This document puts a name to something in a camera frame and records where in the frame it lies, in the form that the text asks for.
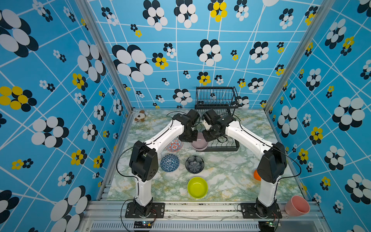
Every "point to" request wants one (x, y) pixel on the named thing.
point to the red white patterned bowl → (175, 145)
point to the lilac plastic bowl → (200, 144)
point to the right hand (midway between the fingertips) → (209, 136)
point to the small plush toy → (140, 116)
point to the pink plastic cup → (297, 206)
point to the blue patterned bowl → (169, 163)
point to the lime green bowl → (197, 187)
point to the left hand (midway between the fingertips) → (194, 139)
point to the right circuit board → (266, 225)
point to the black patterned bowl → (194, 164)
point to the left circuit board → (143, 224)
